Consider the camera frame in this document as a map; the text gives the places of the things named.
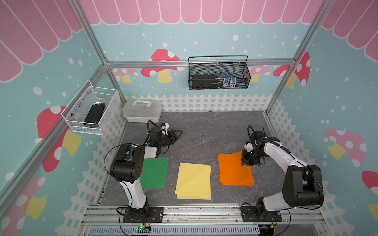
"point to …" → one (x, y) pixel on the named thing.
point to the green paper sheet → (154, 172)
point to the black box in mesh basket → (204, 81)
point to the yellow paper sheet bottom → (194, 182)
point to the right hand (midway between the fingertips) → (241, 162)
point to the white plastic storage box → (142, 110)
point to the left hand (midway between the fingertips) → (182, 135)
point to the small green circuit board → (143, 229)
